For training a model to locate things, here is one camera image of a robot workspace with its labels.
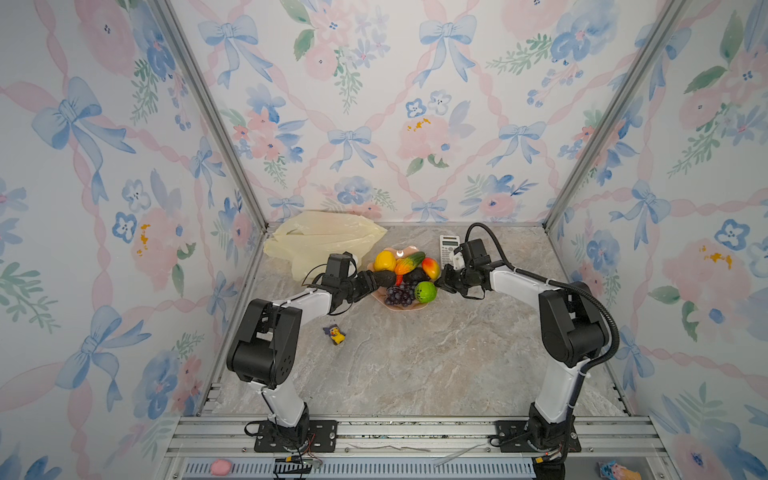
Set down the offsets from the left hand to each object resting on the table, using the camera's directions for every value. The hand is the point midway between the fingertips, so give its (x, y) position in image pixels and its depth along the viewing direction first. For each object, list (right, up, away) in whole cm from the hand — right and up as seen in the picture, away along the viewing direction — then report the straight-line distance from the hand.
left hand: (379, 280), depth 94 cm
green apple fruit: (+14, -3, -3) cm, 15 cm away
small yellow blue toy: (-12, -16, -5) cm, 21 cm away
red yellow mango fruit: (+16, +4, +1) cm, 17 cm away
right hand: (+17, 0, +3) cm, 18 cm away
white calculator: (+25, +12, +20) cm, 34 cm away
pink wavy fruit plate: (0, -5, +1) cm, 5 cm away
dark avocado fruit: (+1, +1, +1) cm, 2 cm away
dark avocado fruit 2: (+12, +1, +4) cm, 12 cm away
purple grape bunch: (+6, -4, -1) cm, 8 cm away
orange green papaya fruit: (+9, +5, +4) cm, 11 cm away
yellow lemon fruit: (+2, +6, +4) cm, 8 cm away
